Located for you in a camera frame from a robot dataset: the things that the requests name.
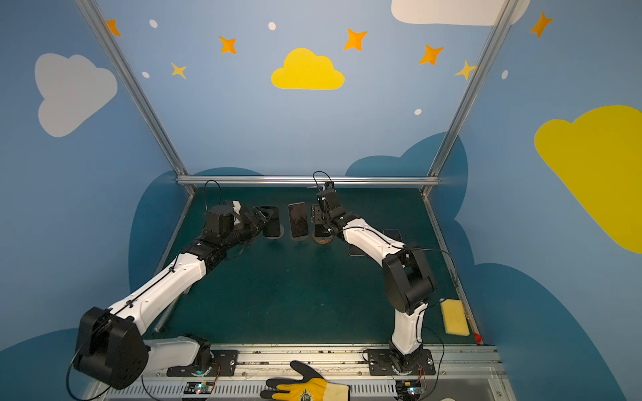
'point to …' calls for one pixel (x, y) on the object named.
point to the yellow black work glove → (308, 386)
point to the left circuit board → (198, 388)
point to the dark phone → (318, 220)
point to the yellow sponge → (454, 317)
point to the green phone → (354, 251)
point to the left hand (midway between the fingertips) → (271, 219)
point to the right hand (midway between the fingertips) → (324, 206)
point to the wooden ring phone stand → (322, 240)
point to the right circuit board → (408, 390)
